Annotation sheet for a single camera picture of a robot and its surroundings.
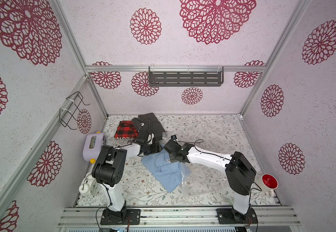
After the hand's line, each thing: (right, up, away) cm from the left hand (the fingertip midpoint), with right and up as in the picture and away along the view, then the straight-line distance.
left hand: (159, 149), depth 98 cm
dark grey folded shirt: (-9, +18, +11) cm, 23 cm away
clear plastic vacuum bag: (+15, -13, -17) cm, 26 cm away
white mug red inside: (+64, -17, -15) cm, 68 cm away
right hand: (+10, -1, -9) cm, 13 cm away
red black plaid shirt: (-25, +13, +9) cm, 30 cm away
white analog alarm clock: (-34, -15, -25) cm, 45 cm away
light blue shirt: (+8, -13, -12) cm, 19 cm away
